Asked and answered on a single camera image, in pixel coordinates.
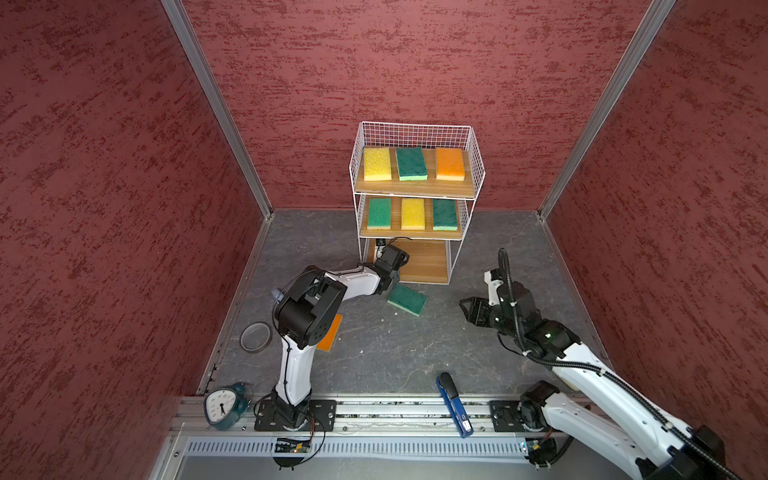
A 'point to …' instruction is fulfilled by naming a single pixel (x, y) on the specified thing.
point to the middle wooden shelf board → (395, 223)
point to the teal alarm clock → (224, 407)
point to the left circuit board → (287, 445)
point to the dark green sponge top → (407, 299)
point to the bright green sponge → (379, 214)
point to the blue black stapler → (455, 405)
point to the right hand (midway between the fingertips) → (465, 310)
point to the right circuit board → (541, 449)
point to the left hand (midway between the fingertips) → (381, 272)
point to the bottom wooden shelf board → (427, 262)
